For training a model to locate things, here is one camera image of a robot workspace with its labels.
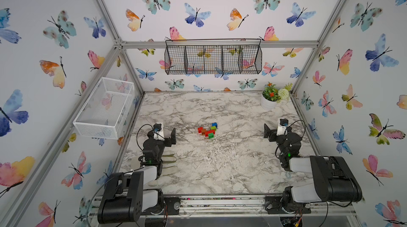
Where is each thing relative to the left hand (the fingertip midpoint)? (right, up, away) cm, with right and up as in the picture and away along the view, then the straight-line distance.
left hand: (167, 126), depth 87 cm
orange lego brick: (+19, -4, +10) cm, 22 cm away
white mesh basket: (-34, +8, +1) cm, 35 cm away
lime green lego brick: (+25, -2, +12) cm, 28 cm away
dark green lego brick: (+24, -7, +9) cm, 26 cm away
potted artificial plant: (+61, +17, +12) cm, 64 cm away
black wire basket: (+25, +42, +11) cm, 50 cm away
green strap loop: (+1, -19, 0) cm, 19 cm away
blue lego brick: (+26, 0, +14) cm, 30 cm away
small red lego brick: (+17, -3, +11) cm, 20 cm away
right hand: (+60, +2, +1) cm, 60 cm away
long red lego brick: (+23, -5, +10) cm, 25 cm away
